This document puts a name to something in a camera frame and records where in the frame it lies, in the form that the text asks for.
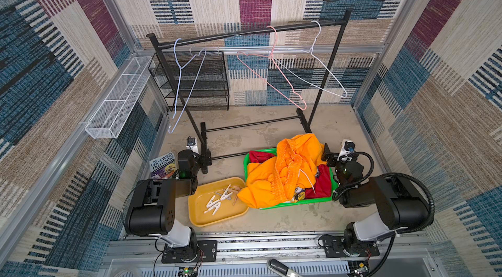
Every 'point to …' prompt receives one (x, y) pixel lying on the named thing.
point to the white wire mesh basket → (108, 119)
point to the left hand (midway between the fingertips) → (199, 150)
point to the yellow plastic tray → (200, 194)
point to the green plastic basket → (334, 184)
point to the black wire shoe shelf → (200, 77)
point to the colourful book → (163, 166)
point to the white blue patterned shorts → (299, 195)
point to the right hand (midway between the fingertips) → (338, 147)
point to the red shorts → (321, 188)
